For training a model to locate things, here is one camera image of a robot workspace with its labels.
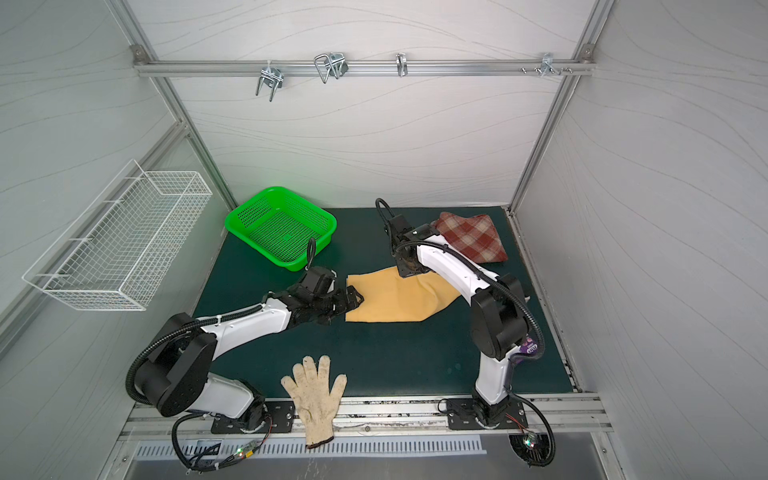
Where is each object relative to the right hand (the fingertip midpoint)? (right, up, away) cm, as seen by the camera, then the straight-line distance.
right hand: (420, 259), depth 89 cm
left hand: (-19, -12, -1) cm, 22 cm away
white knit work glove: (-28, -36, -14) cm, 48 cm away
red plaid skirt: (+22, +6, +19) cm, 29 cm away
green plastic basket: (-53, +12, +25) cm, 60 cm away
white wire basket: (-73, +4, -21) cm, 76 cm away
